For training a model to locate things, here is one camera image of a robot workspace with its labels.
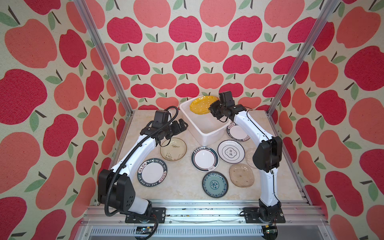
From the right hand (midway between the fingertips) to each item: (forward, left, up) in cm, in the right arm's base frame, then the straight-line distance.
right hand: (210, 106), depth 92 cm
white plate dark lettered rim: (-37, +32, -23) cm, 54 cm away
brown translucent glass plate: (-32, -21, -25) cm, 46 cm away
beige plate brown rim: (-20, +21, -24) cm, 37 cm away
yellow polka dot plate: (+5, +7, -5) cm, 10 cm away
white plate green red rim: (-25, +1, -23) cm, 34 cm away
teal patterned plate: (-40, -6, -24) cm, 47 cm away
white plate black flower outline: (-17, -16, -25) cm, 34 cm away
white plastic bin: (-12, +1, -7) cm, 14 cm away
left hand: (-18, +14, -1) cm, 23 cm away
